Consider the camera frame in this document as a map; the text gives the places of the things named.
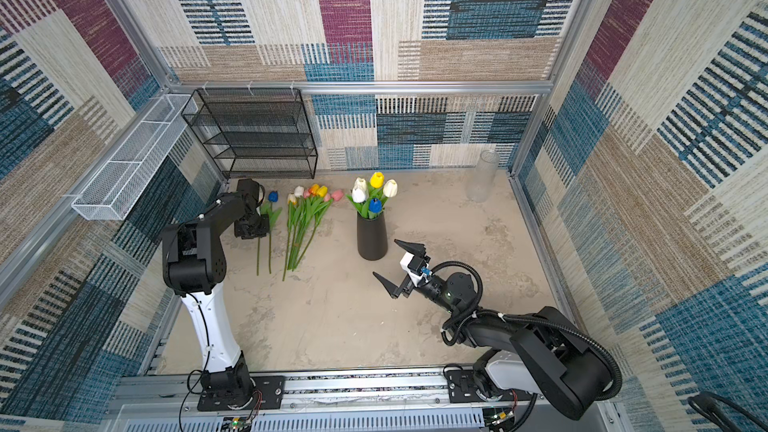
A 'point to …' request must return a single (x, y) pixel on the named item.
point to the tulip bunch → (304, 208)
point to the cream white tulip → (390, 188)
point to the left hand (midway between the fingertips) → (258, 229)
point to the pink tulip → (336, 196)
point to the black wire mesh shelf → (255, 133)
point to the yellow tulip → (377, 179)
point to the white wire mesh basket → (111, 195)
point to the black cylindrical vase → (372, 236)
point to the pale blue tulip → (358, 195)
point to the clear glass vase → (480, 186)
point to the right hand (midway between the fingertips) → (387, 257)
